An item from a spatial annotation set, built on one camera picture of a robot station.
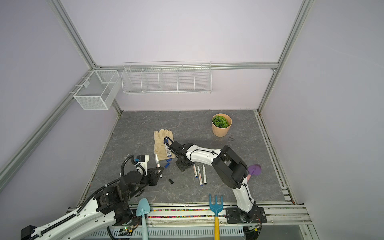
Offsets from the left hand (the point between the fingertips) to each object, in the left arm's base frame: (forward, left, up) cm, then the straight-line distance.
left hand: (163, 171), depth 74 cm
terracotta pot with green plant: (+32, -35, -4) cm, 47 cm away
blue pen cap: (+13, 0, -15) cm, 20 cm away
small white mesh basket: (+52, +44, +12) cm, 69 cm away
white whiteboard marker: (+19, +1, -14) cm, 23 cm away
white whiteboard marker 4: (+1, -19, -14) cm, 24 cm away
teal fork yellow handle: (-16, -26, -13) cm, 33 cm away
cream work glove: (+23, +7, -14) cm, 28 cm away
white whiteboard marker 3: (+2, -21, -14) cm, 26 cm away
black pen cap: (-1, -2, -14) cm, 14 cm away
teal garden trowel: (-14, +11, -13) cm, 22 cm away
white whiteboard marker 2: (+2, +2, +3) cm, 5 cm away
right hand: (+9, -10, -15) cm, 20 cm away
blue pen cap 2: (+9, +1, -14) cm, 17 cm away
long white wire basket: (+59, -1, +15) cm, 61 cm away
